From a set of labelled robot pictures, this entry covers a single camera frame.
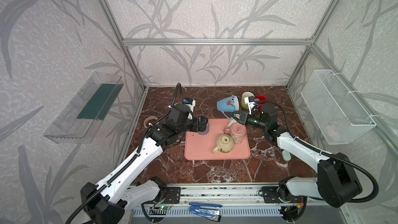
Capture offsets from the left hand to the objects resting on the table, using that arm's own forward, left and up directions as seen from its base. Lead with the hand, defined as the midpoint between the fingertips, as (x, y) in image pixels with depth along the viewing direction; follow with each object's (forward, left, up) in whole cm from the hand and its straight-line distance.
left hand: (202, 115), depth 74 cm
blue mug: (+6, -12, +1) cm, 14 cm away
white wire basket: (-6, -57, +9) cm, 58 cm away
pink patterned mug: (-1, -19, -14) cm, 24 cm away
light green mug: (+28, -29, -17) cm, 43 cm away
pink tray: (-6, +3, -25) cm, 26 cm away
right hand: (+5, -15, -3) cm, 16 cm away
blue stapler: (-37, -4, -22) cm, 43 cm away
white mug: (+7, -17, -17) cm, 25 cm away
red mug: (+27, -39, -19) cm, 52 cm away
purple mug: (-9, -2, +2) cm, 9 cm away
